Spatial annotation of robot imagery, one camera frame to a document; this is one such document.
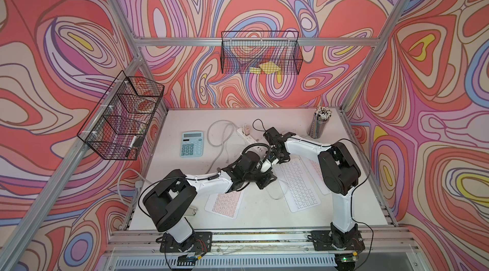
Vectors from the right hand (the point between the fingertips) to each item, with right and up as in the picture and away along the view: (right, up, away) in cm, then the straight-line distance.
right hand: (275, 165), depth 96 cm
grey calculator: (-44, +10, +5) cm, 45 cm away
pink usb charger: (-14, +18, +5) cm, 24 cm away
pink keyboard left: (-24, -15, -14) cm, 31 cm away
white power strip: (-13, +12, +6) cm, 19 cm away
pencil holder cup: (+23, +25, -3) cm, 34 cm away
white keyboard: (+9, -9, -10) cm, 16 cm away
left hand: (-1, -3, -14) cm, 15 cm away
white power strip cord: (-26, +6, -39) cm, 47 cm away
